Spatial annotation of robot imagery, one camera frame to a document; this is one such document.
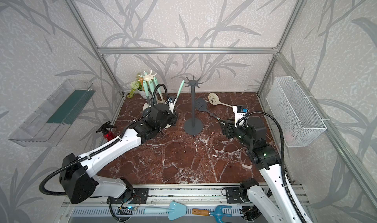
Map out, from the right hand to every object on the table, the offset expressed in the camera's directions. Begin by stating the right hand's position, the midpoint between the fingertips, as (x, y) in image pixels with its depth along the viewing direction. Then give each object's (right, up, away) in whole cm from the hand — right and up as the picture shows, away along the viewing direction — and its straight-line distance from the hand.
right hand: (223, 119), depth 70 cm
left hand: (-24, +4, +10) cm, 27 cm away
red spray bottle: (-66, -11, +17) cm, 69 cm away
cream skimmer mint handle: (+1, +12, +46) cm, 47 cm away
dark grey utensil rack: (-16, -8, +32) cm, 36 cm away
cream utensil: (-47, +7, +26) cm, 54 cm away
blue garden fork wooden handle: (-3, -44, -2) cm, 44 cm away
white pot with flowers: (-58, +21, +36) cm, 71 cm away
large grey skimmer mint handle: (-36, +15, +5) cm, 39 cm away
